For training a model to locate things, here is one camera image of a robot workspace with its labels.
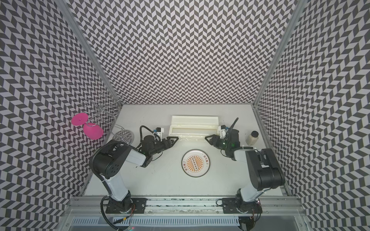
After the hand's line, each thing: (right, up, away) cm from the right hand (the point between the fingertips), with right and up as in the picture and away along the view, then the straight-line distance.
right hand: (207, 141), depth 91 cm
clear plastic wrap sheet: (-10, +1, +1) cm, 10 cm away
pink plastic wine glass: (-64, +8, -14) cm, 66 cm away
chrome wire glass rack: (-75, +22, +17) cm, 80 cm away
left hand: (-19, 0, 0) cm, 19 cm away
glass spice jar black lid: (+30, +5, -2) cm, 30 cm away
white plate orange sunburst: (-8, -13, -3) cm, 15 cm away
